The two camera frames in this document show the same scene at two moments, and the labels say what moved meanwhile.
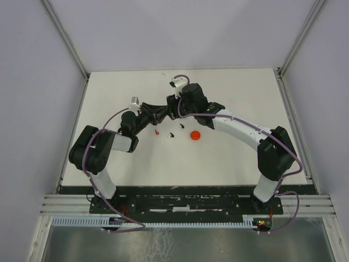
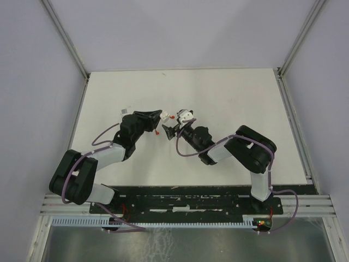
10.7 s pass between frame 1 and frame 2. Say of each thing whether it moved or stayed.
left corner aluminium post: stayed
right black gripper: moved
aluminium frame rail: stayed
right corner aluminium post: stayed
